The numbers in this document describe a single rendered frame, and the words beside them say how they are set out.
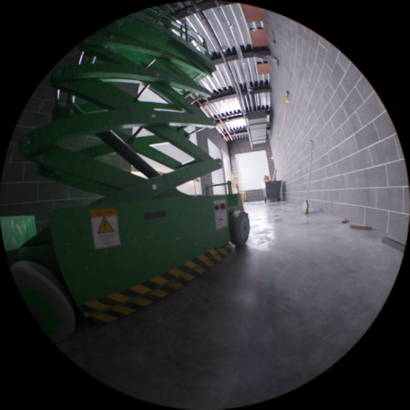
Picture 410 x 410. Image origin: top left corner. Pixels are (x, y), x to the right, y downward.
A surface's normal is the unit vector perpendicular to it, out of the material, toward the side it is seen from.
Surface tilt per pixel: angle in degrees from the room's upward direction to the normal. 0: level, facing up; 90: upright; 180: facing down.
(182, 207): 90
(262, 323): 0
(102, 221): 90
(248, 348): 0
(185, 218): 90
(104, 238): 90
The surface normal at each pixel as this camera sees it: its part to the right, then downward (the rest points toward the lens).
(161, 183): 0.77, -0.06
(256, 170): -0.39, 0.07
